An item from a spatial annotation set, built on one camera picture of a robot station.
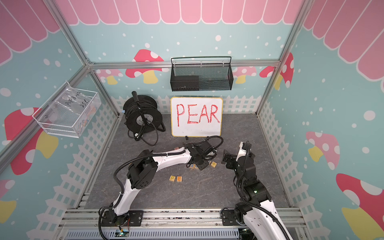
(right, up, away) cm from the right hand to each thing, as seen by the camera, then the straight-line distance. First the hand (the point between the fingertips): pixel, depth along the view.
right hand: (231, 151), depth 76 cm
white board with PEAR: (-18, +19, +24) cm, 36 cm away
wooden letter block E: (-28, -18, +11) cm, 35 cm away
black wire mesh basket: (-15, +44, +16) cm, 49 cm away
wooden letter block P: (-32, -17, +11) cm, 38 cm away
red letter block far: (-31, -1, +24) cm, 39 cm away
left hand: (-15, -10, +17) cm, 25 cm away
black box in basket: (-25, +39, +13) cm, 48 cm away
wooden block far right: (-7, -10, +16) cm, 20 cm away
